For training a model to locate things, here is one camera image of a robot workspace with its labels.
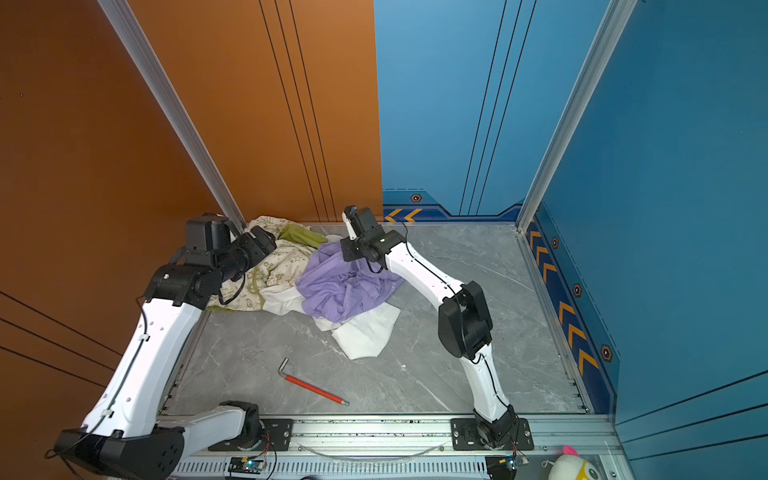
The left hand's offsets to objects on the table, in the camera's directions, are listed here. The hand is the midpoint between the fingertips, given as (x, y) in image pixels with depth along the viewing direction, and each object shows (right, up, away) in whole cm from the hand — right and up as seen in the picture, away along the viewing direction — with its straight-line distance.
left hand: (264, 240), depth 72 cm
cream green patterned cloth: (-3, -7, +22) cm, 23 cm away
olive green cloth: (-1, +3, +29) cm, 29 cm away
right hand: (+16, -1, +18) cm, 24 cm away
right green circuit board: (+57, -54, -1) cm, 79 cm away
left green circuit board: (-4, -54, -1) cm, 54 cm away
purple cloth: (+13, -14, +17) cm, 26 cm away
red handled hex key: (+9, -40, +9) cm, 42 cm away
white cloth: (+21, -28, +16) cm, 38 cm away
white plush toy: (+70, -50, -7) cm, 86 cm away
